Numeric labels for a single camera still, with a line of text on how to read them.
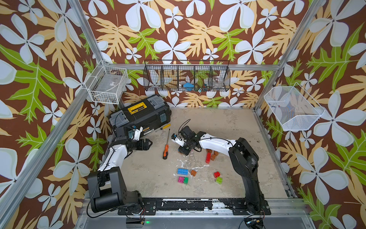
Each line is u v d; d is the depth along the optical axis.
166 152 0.92
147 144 0.79
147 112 0.94
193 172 0.84
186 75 0.98
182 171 0.86
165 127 1.08
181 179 0.82
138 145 0.78
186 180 0.83
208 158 0.92
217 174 0.84
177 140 0.84
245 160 0.52
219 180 0.82
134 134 0.78
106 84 0.86
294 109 0.82
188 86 0.93
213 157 0.91
